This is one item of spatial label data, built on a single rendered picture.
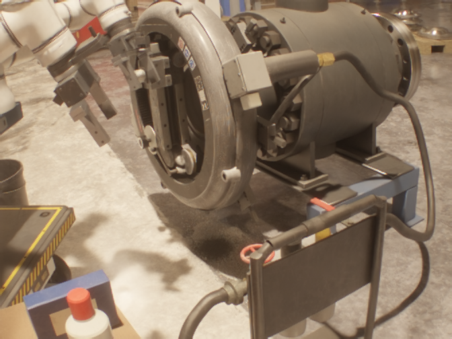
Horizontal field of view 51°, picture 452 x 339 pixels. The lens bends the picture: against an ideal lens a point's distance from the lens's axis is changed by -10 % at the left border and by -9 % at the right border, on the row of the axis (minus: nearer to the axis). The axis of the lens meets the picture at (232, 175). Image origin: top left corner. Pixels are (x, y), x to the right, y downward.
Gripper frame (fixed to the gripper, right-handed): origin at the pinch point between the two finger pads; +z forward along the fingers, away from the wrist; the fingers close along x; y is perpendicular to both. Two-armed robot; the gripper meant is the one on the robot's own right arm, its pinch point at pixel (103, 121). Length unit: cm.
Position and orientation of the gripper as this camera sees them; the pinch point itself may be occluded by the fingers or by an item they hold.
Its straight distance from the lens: 108.5
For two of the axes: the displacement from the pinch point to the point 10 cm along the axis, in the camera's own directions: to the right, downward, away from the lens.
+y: -8.8, 4.4, 1.6
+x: 1.0, 5.1, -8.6
